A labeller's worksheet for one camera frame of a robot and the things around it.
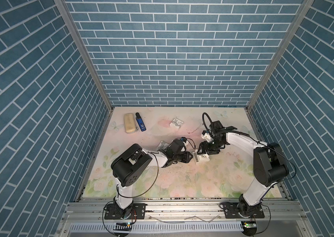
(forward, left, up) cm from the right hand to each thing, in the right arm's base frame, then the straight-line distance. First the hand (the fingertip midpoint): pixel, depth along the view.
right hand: (203, 153), depth 90 cm
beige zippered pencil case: (+20, +52, -1) cm, 56 cm away
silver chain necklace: (+18, +8, -4) cm, 20 cm away
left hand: (-2, +5, -3) cm, 7 cm away
